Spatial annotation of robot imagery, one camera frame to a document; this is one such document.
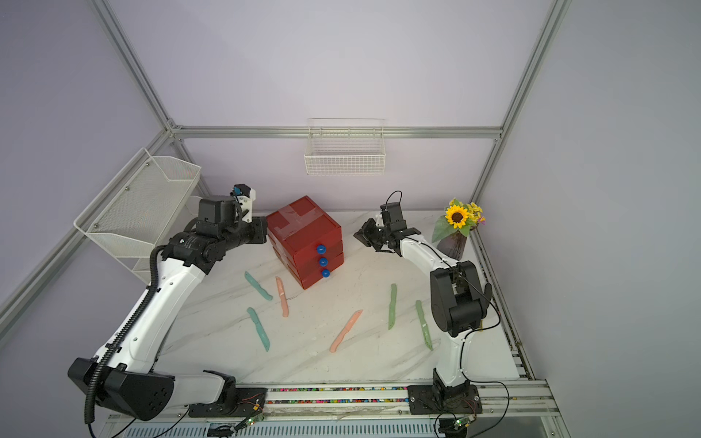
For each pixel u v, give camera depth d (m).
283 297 0.95
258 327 0.88
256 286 0.99
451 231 0.84
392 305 0.93
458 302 0.51
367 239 0.84
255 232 0.65
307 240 0.83
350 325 0.88
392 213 0.75
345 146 0.96
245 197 0.64
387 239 0.72
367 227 0.84
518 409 0.73
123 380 0.37
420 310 0.91
